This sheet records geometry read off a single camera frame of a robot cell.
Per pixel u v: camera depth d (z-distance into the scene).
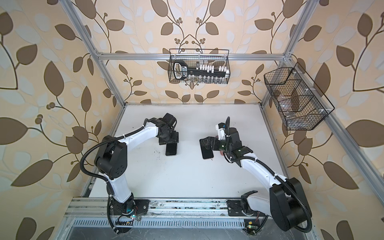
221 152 0.75
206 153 0.94
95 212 0.74
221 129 0.76
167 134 0.78
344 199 0.57
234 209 0.74
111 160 0.49
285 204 0.40
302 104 0.72
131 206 0.68
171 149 0.89
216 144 0.74
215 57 0.91
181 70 0.84
